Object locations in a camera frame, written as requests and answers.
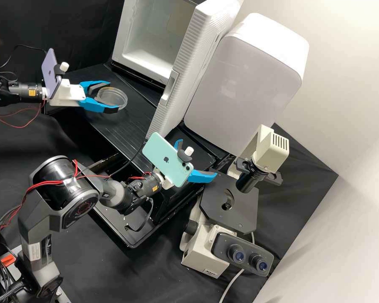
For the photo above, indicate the right wrist camera phone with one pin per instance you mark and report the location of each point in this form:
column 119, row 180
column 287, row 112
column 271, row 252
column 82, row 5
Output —
column 164, row 157

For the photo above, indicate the petri dish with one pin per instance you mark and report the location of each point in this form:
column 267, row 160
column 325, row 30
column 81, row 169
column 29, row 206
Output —
column 112, row 96

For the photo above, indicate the black tray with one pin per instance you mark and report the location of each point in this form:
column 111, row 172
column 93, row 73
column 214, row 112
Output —
column 164, row 217

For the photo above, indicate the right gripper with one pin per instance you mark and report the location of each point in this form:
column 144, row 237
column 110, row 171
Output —
column 167, row 184

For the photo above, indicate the incubator door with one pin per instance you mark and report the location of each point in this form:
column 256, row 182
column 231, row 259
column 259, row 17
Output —
column 183, row 79

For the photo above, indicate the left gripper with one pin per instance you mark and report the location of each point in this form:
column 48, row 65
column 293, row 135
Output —
column 68, row 94

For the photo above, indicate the black platform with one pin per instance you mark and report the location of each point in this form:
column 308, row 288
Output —
column 202, row 154
column 126, row 126

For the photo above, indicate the left wrist camera phone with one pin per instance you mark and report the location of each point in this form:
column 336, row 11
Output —
column 50, row 71

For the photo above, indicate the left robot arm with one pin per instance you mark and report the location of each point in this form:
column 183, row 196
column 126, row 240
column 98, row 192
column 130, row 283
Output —
column 19, row 90

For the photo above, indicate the cream microscope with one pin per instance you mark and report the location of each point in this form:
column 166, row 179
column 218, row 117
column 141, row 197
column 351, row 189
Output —
column 205, row 249

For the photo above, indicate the wrist camera phone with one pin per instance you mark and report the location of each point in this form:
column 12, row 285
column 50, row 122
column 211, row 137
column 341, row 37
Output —
column 50, row 71
column 164, row 157

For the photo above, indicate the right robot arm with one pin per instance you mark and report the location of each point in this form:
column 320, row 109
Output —
column 60, row 195

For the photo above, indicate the white box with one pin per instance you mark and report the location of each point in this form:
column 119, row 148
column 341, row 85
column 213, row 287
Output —
column 240, row 79

